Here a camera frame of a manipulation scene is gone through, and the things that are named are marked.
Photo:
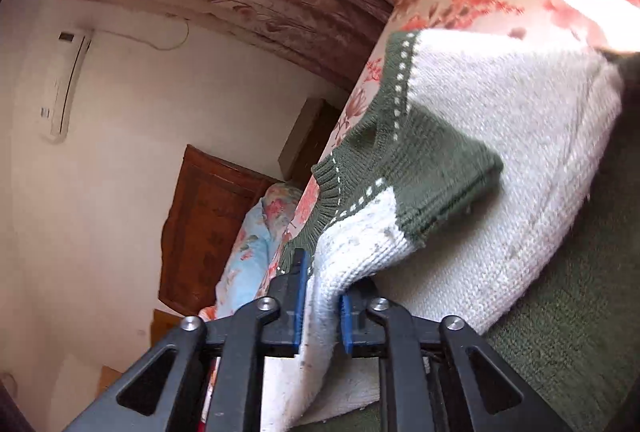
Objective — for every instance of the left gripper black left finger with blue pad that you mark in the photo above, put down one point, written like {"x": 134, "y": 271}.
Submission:
{"x": 207, "y": 374}

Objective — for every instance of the white wall air conditioner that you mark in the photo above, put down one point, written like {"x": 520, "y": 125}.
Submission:
{"x": 65, "y": 63}

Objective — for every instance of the green and white knit sweater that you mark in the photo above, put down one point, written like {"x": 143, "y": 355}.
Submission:
{"x": 456, "y": 186}

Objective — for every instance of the folded light blue floral quilt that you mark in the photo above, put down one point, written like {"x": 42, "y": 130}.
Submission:
{"x": 254, "y": 248}

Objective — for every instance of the carved wooden headboard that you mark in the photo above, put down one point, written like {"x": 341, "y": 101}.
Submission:
{"x": 211, "y": 199}

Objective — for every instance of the dark wooden nightstand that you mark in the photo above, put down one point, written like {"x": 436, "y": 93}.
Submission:
{"x": 306, "y": 141}

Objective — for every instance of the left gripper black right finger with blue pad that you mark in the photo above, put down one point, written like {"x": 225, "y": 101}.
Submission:
{"x": 437, "y": 375}

